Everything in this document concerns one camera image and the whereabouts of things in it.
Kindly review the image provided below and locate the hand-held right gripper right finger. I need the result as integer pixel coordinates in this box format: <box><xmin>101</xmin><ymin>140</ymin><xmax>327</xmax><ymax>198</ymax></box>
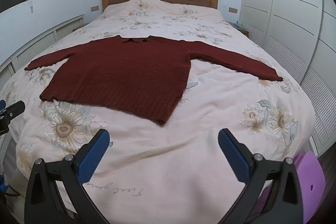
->
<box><xmin>218</xmin><ymin>129</ymin><xmax>312</xmax><ymax>224</ymax></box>

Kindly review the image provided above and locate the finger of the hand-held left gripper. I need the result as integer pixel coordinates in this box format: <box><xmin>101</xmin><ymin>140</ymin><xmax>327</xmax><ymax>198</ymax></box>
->
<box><xmin>0</xmin><ymin>101</ymin><xmax>26</xmax><ymax>133</ymax></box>

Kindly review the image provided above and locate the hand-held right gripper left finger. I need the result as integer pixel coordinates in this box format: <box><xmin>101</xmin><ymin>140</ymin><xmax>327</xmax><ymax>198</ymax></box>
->
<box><xmin>24</xmin><ymin>129</ymin><xmax>111</xmax><ymax>224</ymax></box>

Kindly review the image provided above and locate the dark red knit sweater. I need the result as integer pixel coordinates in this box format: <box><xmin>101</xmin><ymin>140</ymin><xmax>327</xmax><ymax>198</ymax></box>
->
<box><xmin>24</xmin><ymin>35</ymin><xmax>284</xmax><ymax>126</ymax></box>

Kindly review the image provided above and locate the floral sunflower print duvet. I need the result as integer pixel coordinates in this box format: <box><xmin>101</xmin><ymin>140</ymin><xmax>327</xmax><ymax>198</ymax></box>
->
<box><xmin>0</xmin><ymin>0</ymin><xmax>316</xmax><ymax>224</ymax></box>

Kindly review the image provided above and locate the white louvred low cabinet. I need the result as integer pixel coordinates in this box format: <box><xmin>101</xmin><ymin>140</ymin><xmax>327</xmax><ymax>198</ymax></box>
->
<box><xmin>0</xmin><ymin>0</ymin><xmax>85</xmax><ymax>88</ymax></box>

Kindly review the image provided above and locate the purple plastic stool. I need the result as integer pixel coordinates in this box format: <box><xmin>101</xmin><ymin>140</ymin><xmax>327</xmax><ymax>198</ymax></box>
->
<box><xmin>252</xmin><ymin>150</ymin><xmax>326</xmax><ymax>224</ymax></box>

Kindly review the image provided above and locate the wooden nightstand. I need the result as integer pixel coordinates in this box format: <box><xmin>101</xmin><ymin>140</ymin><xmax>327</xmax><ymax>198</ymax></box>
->
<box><xmin>231</xmin><ymin>21</ymin><xmax>250</xmax><ymax>37</ymax></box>

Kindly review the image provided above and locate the white panelled wardrobe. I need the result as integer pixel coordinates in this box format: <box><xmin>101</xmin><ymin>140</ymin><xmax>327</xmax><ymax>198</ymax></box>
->
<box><xmin>240</xmin><ymin>0</ymin><xmax>336</xmax><ymax>159</ymax></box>

